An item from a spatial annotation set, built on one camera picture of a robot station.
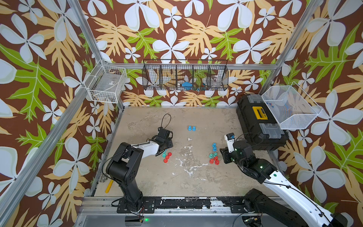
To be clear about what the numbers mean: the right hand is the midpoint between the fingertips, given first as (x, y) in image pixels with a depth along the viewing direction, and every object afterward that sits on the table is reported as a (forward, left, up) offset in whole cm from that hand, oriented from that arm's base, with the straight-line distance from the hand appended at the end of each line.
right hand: (221, 148), depth 78 cm
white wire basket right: (+21, -43, +11) cm, 49 cm away
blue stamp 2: (+24, +13, -14) cm, 30 cm away
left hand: (+14, +30, -14) cm, 36 cm away
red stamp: (-2, 0, -15) cm, 15 cm away
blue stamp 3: (+10, 0, -14) cm, 18 cm away
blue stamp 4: (+7, 0, -14) cm, 16 cm away
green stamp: (+2, +3, -14) cm, 15 cm away
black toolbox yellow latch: (+17, -26, +1) cm, 31 cm away
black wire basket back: (+51, +19, +14) cm, 56 cm away
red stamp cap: (0, +33, -17) cm, 37 cm away
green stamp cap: (+4, +34, -16) cm, 38 cm away
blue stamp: (+25, +16, -14) cm, 33 cm away
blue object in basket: (+41, +18, +13) cm, 46 cm away
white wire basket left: (+34, +68, +18) cm, 79 cm away
